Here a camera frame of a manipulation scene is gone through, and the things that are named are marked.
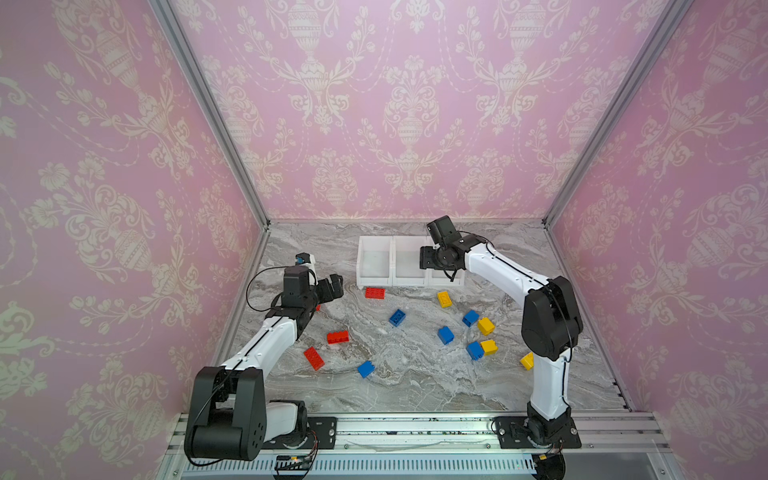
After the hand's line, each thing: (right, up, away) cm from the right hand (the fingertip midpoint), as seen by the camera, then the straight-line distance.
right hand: (430, 259), depth 95 cm
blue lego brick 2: (-20, -31, -10) cm, 38 cm away
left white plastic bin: (-19, -1, +14) cm, 24 cm away
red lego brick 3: (-35, -28, -9) cm, 46 cm away
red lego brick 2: (-29, -23, -6) cm, 38 cm away
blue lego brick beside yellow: (+12, -27, -8) cm, 30 cm away
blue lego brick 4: (+12, -18, -3) cm, 22 cm away
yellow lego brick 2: (+5, -13, +2) cm, 14 cm away
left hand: (-31, -6, -6) cm, 32 cm away
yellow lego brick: (+16, -20, -5) cm, 27 cm away
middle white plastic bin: (-7, +1, +14) cm, 15 cm away
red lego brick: (-18, -12, +4) cm, 22 cm away
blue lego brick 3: (+4, -23, -5) cm, 24 cm away
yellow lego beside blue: (+16, -26, -8) cm, 31 cm away
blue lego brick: (-11, -18, -2) cm, 21 cm away
